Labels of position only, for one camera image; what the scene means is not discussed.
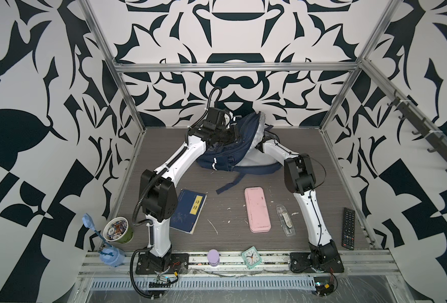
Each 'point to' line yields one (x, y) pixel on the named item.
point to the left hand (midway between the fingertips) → (242, 132)
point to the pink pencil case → (257, 208)
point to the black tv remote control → (348, 238)
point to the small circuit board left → (163, 281)
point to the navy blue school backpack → (225, 155)
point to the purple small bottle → (213, 257)
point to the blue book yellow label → (188, 210)
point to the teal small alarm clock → (251, 257)
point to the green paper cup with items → (118, 230)
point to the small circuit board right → (323, 285)
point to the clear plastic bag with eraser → (286, 220)
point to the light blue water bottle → (110, 255)
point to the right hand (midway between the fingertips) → (227, 138)
